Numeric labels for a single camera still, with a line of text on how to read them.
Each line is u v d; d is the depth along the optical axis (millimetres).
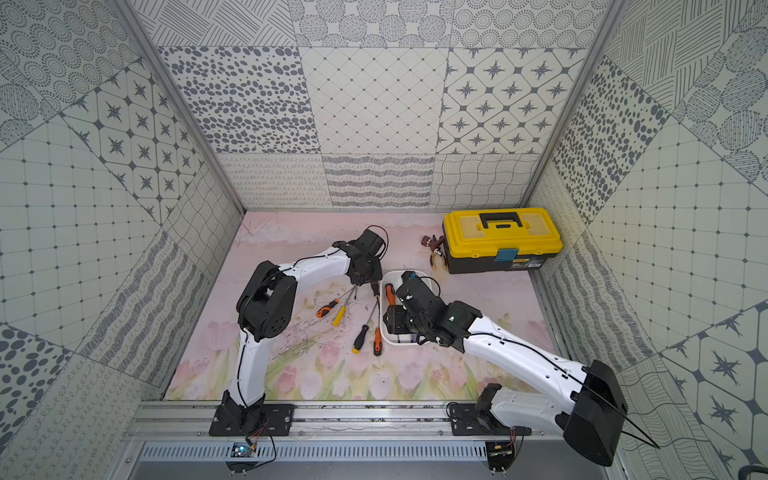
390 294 951
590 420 374
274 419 736
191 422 748
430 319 563
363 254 784
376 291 975
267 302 546
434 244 1078
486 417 636
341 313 927
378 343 858
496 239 910
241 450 715
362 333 881
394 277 932
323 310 919
